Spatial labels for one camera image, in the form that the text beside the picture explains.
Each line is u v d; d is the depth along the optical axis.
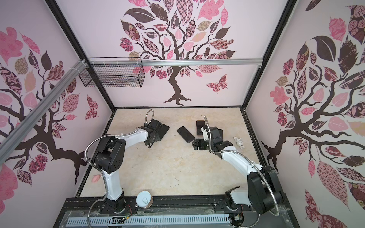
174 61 0.94
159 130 0.83
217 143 0.66
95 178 0.82
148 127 0.79
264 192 0.41
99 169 0.52
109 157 0.51
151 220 0.70
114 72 0.95
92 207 0.72
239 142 0.95
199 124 1.10
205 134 0.79
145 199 0.71
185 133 1.07
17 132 0.53
